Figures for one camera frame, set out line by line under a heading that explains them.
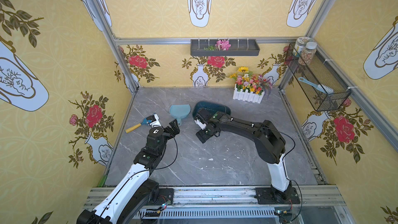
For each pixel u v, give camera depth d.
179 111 1.06
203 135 0.82
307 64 0.83
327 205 0.72
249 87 1.02
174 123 0.76
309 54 0.80
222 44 0.88
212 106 1.08
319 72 0.88
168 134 0.62
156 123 0.70
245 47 0.92
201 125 0.82
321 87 0.69
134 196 0.57
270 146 0.51
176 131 0.73
